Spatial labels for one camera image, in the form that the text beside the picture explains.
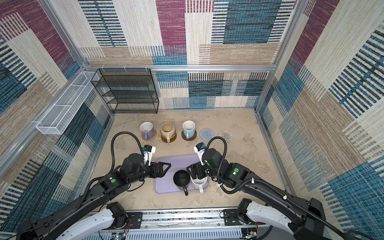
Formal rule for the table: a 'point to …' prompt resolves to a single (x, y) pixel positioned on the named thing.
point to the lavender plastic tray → (166, 184)
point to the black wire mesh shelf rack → (127, 90)
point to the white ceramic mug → (200, 184)
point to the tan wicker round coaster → (152, 138)
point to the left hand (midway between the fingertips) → (165, 163)
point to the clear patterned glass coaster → (226, 134)
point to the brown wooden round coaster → (192, 138)
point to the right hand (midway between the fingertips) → (194, 169)
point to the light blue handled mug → (189, 127)
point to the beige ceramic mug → (168, 131)
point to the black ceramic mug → (181, 179)
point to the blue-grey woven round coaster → (206, 134)
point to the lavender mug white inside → (147, 130)
